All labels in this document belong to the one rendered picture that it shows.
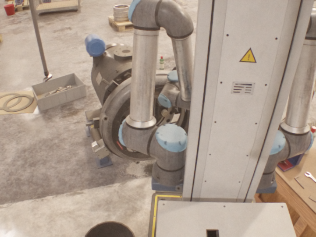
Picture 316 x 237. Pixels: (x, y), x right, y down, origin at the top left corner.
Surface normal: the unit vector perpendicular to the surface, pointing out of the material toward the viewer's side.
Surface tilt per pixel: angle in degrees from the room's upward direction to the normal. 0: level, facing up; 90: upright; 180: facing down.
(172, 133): 5
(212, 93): 90
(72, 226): 0
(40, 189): 0
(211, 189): 90
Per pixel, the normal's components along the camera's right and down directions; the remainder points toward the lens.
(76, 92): 0.56, 0.49
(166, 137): 0.07, -0.78
